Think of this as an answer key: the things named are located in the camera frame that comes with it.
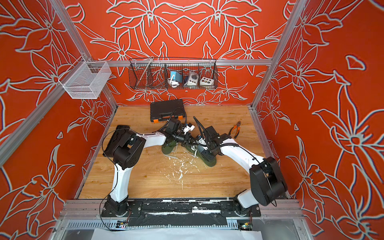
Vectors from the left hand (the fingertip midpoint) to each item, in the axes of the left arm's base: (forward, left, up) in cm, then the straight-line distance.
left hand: (198, 143), depth 88 cm
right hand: (-5, -5, -2) cm, 7 cm away
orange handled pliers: (+23, -29, -7) cm, 38 cm away
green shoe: (-4, +1, -1) cm, 5 cm away
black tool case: (+29, +25, -3) cm, 39 cm away
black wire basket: (+42, +30, +21) cm, 56 cm away
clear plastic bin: (+27, +73, +23) cm, 81 cm away
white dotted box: (+34, -2, +21) cm, 40 cm away
